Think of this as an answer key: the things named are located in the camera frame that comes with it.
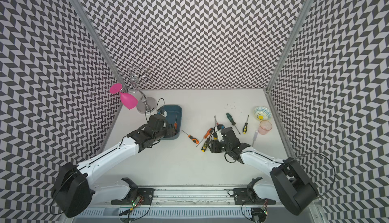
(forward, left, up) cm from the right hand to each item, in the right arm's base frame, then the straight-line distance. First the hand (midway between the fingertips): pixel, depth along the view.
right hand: (211, 147), depth 87 cm
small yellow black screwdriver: (+14, -22, -1) cm, 26 cm away
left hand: (+7, +23, +9) cm, 26 cm away
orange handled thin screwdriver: (+9, +2, -1) cm, 10 cm away
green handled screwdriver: (+19, -15, -3) cm, 24 cm away
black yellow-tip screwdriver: (+8, -2, -2) cm, 8 cm away
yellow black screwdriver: (+1, +4, -1) cm, 4 cm away
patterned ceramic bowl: (+24, -36, -1) cm, 43 cm away
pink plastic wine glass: (+26, +52, +11) cm, 60 cm away
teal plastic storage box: (+27, +26, 0) cm, 37 cm away
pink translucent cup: (+11, -33, +3) cm, 35 cm away
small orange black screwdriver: (+5, +10, -2) cm, 11 cm away
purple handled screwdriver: (+18, -5, -4) cm, 19 cm away
